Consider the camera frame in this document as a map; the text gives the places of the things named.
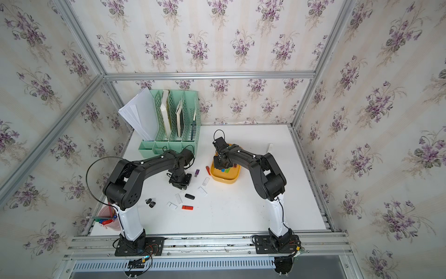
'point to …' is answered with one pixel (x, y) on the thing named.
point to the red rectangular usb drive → (187, 207)
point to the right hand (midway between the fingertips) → (220, 165)
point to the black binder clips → (152, 204)
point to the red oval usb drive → (208, 170)
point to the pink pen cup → (107, 216)
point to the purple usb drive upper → (197, 172)
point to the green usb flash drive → (226, 170)
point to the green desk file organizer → (179, 113)
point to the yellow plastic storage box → (222, 177)
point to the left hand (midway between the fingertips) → (186, 189)
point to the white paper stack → (141, 114)
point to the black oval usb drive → (189, 196)
